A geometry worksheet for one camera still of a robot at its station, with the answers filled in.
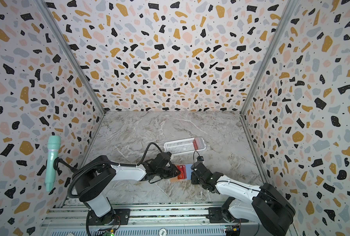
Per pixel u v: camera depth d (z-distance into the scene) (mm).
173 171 780
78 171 474
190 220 736
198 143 973
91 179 462
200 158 789
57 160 640
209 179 641
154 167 703
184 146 1010
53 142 626
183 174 877
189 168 905
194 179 781
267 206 421
